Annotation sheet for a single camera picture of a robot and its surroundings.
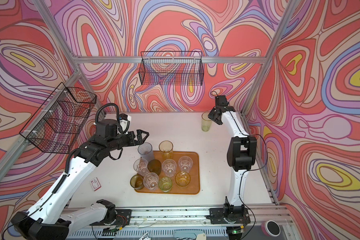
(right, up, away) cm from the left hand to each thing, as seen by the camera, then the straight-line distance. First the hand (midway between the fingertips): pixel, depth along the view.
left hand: (144, 133), depth 71 cm
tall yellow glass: (+9, -9, +13) cm, 18 cm away
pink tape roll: (+59, -43, -5) cm, 73 cm away
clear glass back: (+1, -28, +13) cm, 30 cm away
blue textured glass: (-4, -12, +20) cm, 24 cm away
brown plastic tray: (+25, -31, +11) cm, 41 cm away
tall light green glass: (+35, +6, +28) cm, 46 cm away
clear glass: (+21, -19, +19) cm, 34 cm away
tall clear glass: (+11, -20, +14) cm, 27 cm away
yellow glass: (+19, -26, +13) cm, 35 cm away
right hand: (+40, +8, +26) cm, 49 cm away
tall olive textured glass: (+2, -19, +14) cm, 24 cm away
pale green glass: (+9, -29, +12) cm, 33 cm away
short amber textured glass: (-7, -28, +12) cm, 32 cm away
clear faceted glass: (-6, -20, +17) cm, 27 cm away
